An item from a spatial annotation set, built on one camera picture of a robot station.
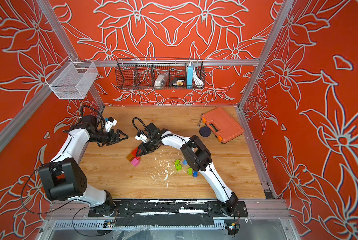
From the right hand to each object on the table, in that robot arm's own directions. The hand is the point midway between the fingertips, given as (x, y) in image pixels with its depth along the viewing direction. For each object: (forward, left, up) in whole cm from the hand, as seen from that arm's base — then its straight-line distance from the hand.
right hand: (136, 154), depth 87 cm
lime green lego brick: (-6, -26, -4) cm, 27 cm away
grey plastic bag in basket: (+38, -14, +26) cm, 48 cm away
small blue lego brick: (-9, -35, -4) cm, 37 cm away
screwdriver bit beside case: (+27, -40, -5) cm, 49 cm away
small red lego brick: (+4, +4, -6) cm, 8 cm away
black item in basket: (+34, -25, +28) cm, 50 cm away
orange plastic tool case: (+23, -55, 0) cm, 60 cm away
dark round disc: (+22, -44, -6) cm, 49 cm away
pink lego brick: (-3, 0, -3) cm, 5 cm away
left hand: (+5, +7, +10) cm, 13 cm away
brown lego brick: (0, +5, -4) cm, 6 cm away
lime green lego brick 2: (-8, -32, -3) cm, 33 cm away
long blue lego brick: (-14, -29, +21) cm, 38 cm away
